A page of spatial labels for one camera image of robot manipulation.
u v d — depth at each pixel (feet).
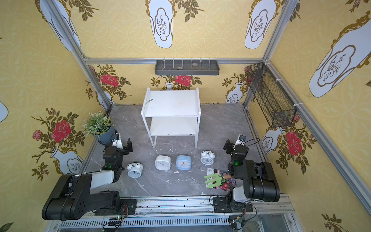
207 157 2.74
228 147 2.74
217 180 2.73
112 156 2.21
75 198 1.38
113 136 2.45
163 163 2.72
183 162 2.73
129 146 2.72
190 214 2.36
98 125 2.76
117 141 2.46
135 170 2.62
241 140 2.56
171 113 2.26
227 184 2.68
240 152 2.29
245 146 2.62
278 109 2.70
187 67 3.02
